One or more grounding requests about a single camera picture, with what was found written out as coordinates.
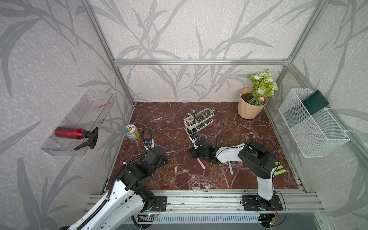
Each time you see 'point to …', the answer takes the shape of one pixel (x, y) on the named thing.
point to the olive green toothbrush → (189, 120)
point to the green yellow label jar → (132, 132)
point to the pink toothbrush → (201, 163)
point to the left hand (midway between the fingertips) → (162, 155)
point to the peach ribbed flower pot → (246, 109)
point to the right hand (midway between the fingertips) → (191, 147)
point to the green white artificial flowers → (263, 87)
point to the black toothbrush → (193, 111)
